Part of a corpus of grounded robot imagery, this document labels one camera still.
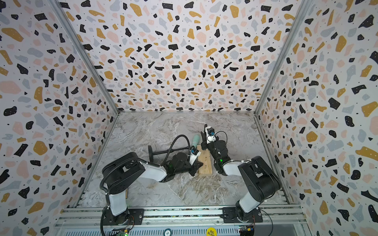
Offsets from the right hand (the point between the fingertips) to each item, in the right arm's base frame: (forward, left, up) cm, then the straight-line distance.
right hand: (206, 132), depth 86 cm
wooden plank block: (-11, 0, -12) cm, 16 cm away
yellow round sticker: (-46, -3, -19) cm, 50 cm away
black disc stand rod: (-10, +33, -9) cm, 35 cm away
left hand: (-14, -1, -13) cm, 19 cm away
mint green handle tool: (+4, +7, -15) cm, 17 cm away
